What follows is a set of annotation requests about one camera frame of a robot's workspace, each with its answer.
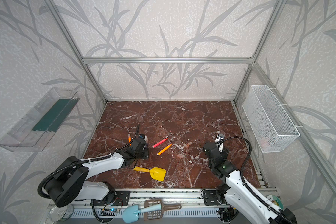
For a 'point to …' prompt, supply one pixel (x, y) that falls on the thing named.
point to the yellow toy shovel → (157, 173)
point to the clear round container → (61, 214)
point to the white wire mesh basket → (272, 128)
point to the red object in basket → (263, 143)
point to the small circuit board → (108, 212)
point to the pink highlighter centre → (159, 143)
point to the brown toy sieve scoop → (157, 214)
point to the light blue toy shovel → (130, 213)
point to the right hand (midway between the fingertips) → (214, 140)
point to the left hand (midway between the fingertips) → (150, 146)
